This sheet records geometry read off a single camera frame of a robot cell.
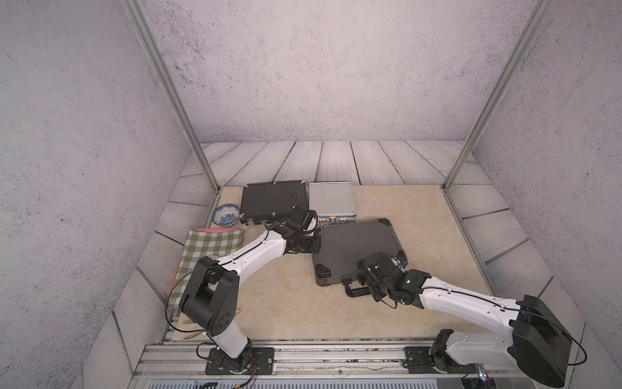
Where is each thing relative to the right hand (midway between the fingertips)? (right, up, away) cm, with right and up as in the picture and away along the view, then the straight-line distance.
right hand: (359, 271), depth 83 cm
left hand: (-12, +7, +5) cm, 15 cm away
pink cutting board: (-57, +12, +23) cm, 63 cm away
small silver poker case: (-7, +24, +25) cm, 35 cm away
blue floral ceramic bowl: (-55, +18, +25) cm, 63 cm away
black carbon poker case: (-36, +24, +26) cm, 50 cm away
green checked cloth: (-62, +6, +18) cm, 65 cm away
